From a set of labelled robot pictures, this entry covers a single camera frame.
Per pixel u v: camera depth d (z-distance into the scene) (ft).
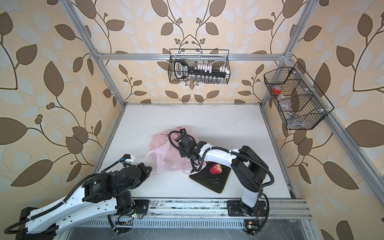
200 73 2.80
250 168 1.53
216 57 2.99
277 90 2.89
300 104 2.43
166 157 2.51
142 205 2.47
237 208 2.41
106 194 1.60
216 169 2.71
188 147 2.19
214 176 2.78
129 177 1.67
